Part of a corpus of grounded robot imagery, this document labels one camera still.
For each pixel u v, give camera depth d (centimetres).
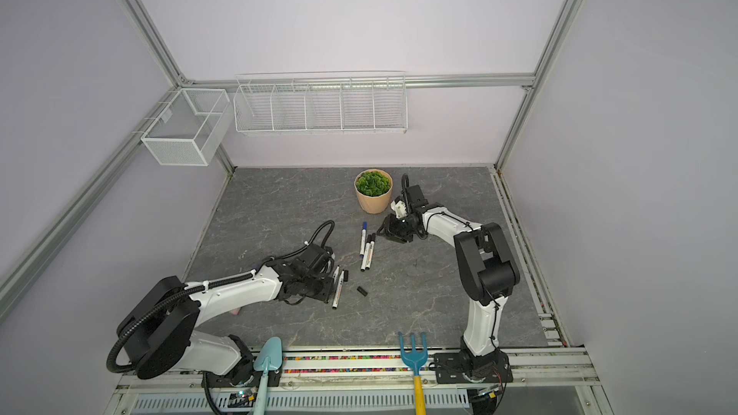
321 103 99
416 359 74
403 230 83
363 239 99
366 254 94
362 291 87
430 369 73
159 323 42
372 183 99
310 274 71
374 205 101
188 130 97
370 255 94
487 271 50
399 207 91
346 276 91
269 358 74
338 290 87
